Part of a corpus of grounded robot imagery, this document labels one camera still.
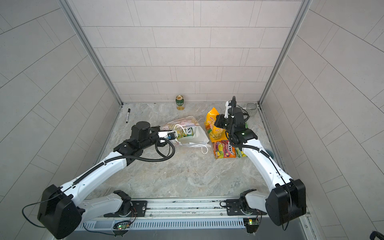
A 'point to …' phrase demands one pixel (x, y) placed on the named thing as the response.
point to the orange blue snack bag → (223, 149)
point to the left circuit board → (123, 226)
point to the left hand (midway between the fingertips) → (172, 126)
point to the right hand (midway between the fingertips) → (215, 115)
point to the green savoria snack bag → (240, 153)
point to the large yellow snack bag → (216, 134)
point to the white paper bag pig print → (198, 139)
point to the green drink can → (179, 100)
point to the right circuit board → (252, 225)
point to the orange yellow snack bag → (211, 118)
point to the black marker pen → (129, 110)
